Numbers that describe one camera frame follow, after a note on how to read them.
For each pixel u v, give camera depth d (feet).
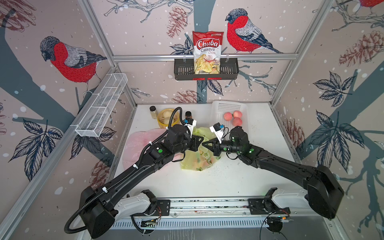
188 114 3.36
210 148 2.36
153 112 3.50
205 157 2.54
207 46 2.80
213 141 2.26
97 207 1.24
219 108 3.63
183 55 3.03
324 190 1.30
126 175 1.43
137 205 1.81
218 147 2.16
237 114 3.52
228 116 3.50
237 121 3.40
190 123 2.11
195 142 2.04
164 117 3.52
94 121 2.34
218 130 2.20
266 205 2.17
